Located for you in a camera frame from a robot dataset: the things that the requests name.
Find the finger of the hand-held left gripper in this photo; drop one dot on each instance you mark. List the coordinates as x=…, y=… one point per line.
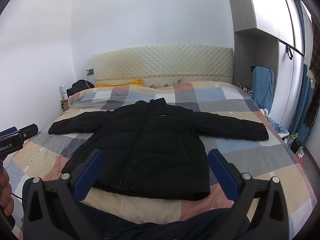
x=29, y=131

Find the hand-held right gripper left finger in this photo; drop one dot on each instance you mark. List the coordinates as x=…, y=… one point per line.
x=88, y=175

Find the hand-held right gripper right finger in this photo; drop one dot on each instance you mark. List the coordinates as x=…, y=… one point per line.
x=223, y=175

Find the black puffer jacket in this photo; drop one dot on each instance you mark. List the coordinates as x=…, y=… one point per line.
x=155, y=142

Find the person's left hand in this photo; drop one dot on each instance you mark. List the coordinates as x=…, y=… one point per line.
x=4, y=187

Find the checked pastel duvet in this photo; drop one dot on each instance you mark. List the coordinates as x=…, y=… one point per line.
x=250, y=155

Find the cardboard box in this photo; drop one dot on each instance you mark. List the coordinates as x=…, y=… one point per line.
x=64, y=105

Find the white bottle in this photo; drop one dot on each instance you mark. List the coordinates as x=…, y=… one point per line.
x=63, y=91

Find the black bag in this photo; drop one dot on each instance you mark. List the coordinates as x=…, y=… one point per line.
x=80, y=86

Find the light blue towel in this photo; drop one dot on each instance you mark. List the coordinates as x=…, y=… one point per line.
x=280, y=127

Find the red and white bag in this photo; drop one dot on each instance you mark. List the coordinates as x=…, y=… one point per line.
x=300, y=155

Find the person's dark trousers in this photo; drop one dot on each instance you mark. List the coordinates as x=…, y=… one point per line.
x=162, y=230

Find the group of cosmetic bottles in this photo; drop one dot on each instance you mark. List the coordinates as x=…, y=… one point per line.
x=246, y=88

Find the blue cloth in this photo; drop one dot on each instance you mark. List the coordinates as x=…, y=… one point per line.
x=262, y=85

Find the yellow pillow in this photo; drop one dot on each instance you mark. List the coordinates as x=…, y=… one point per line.
x=135, y=83

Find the blue curtain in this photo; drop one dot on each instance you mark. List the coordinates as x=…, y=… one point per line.
x=302, y=105

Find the floral cream pillow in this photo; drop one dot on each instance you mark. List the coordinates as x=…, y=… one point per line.
x=165, y=83

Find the cream quilted headboard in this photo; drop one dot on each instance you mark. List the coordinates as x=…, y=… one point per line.
x=162, y=60

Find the grey and white wardrobe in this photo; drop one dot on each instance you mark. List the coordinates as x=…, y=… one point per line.
x=265, y=5

